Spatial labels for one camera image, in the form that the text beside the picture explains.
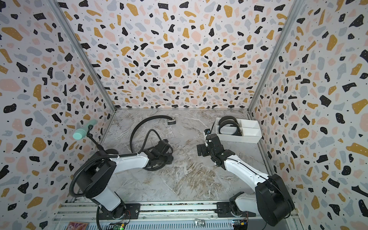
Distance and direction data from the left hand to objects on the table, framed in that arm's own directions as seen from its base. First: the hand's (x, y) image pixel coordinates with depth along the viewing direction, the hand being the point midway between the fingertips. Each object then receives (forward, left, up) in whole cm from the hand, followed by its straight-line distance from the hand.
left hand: (175, 158), depth 92 cm
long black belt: (+30, +5, +1) cm, 30 cm away
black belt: (+28, -38, +7) cm, 47 cm away
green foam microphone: (-2, +40, +31) cm, 51 cm away
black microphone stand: (+3, +42, +4) cm, 43 cm away
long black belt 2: (+17, -43, +4) cm, 47 cm away
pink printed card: (-35, +45, +1) cm, 57 cm away
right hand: (+4, -20, +9) cm, 22 cm away
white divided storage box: (+20, -53, +2) cm, 57 cm away
